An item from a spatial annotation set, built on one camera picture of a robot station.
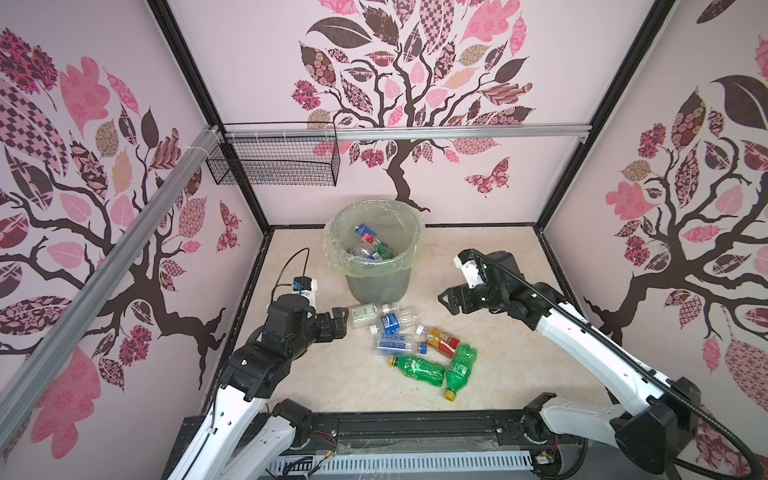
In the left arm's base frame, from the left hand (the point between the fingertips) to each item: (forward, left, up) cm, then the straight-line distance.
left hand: (332, 318), depth 71 cm
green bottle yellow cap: (-8, -33, -15) cm, 37 cm away
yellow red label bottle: (+1, -29, -17) cm, 34 cm away
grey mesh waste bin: (+14, -12, -11) cm, 22 cm away
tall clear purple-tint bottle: (+23, -5, -2) cm, 24 cm away
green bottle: (+31, -13, -12) cm, 35 cm away
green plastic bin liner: (+32, -17, 0) cm, 37 cm away
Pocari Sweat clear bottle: (+6, -15, -16) cm, 23 cm away
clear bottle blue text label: (0, -18, -17) cm, 25 cm away
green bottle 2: (-8, -24, -15) cm, 29 cm away
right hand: (+9, -31, -1) cm, 32 cm away
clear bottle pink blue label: (+30, -7, -2) cm, 31 cm away
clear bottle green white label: (+9, -7, -16) cm, 20 cm away
